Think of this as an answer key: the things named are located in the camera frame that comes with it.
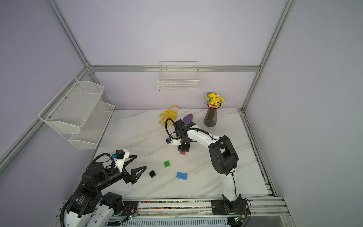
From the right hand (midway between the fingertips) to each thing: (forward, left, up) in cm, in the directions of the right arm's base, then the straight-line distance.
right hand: (185, 148), depth 93 cm
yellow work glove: (+35, +11, -4) cm, 37 cm away
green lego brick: (-10, +12, -2) cm, 16 cm away
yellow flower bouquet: (+22, -20, +22) cm, 37 cm away
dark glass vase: (+21, -19, +4) cm, 29 cm away
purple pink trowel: (+30, -3, -4) cm, 30 cm away
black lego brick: (-17, +20, -2) cm, 26 cm away
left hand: (-18, +23, +17) cm, 34 cm away
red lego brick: (-3, +2, -2) cm, 4 cm away
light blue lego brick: (-18, +2, -3) cm, 18 cm away
